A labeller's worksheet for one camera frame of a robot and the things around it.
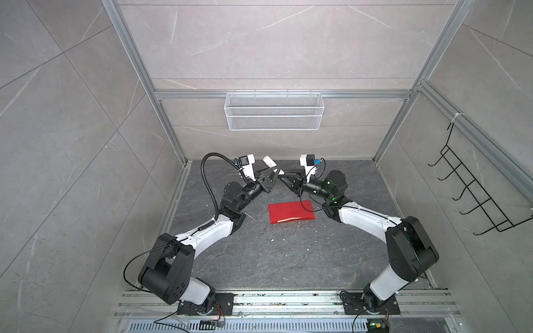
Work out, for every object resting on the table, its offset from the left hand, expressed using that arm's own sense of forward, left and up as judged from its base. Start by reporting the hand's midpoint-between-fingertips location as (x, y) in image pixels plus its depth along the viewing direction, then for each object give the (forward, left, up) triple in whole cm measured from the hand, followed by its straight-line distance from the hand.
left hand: (281, 165), depth 70 cm
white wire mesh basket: (+41, 0, -6) cm, 42 cm away
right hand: (0, 0, -5) cm, 5 cm away
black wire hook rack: (-10, -64, -2) cm, 65 cm away
